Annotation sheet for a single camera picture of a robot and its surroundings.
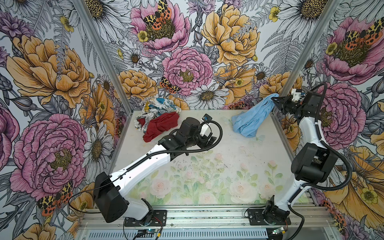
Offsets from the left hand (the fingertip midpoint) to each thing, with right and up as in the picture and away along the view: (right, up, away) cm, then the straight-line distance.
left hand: (206, 136), depth 75 cm
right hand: (+36, +19, +9) cm, 42 cm away
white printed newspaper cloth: (-36, +18, +37) cm, 54 cm away
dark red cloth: (-26, +7, +27) cm, 38 cm away
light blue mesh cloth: (+29, +6, +27) cm, 40 cm away
